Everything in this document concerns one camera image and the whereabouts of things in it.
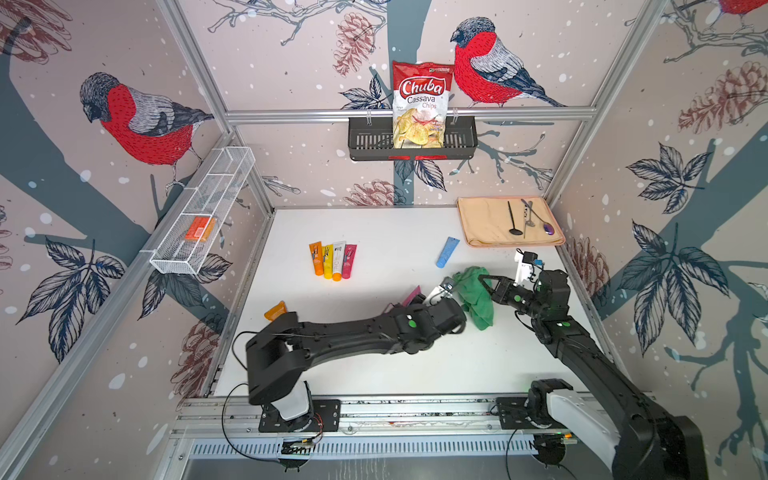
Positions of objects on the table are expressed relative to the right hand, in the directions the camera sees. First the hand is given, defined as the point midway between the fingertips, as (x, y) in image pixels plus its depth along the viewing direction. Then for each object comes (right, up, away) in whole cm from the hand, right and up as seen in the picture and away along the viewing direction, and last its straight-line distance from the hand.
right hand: (479, 275), depth 81 cm
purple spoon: (+37, +13, +33) cm, 51 cm away
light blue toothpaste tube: (-4, +5, +26) cm, 27 cm away
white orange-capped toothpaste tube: (-43, +2, +22) cm, 49 cm away
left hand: (-13, -7, -2) cm, 14 cm away
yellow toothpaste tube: (-48, +4, +24) cm, 54 cm away
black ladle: (+23, +13, +33) cm, 42 cm away
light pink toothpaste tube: (-17, -7, +13) cm, 22 cm away
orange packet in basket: (-72, +13, -10) cm, 74 cm away
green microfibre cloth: (-1, -6, -1) cm, 6 cm away
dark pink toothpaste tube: (-40, +2, +23) cm, 46 cm away
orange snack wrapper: (-61, -13, +10) cm, 63 cm away
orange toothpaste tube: (-52, +6, +26) cm, 59 cm away
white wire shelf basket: (-75, +10, -10) cm, 76 cm away
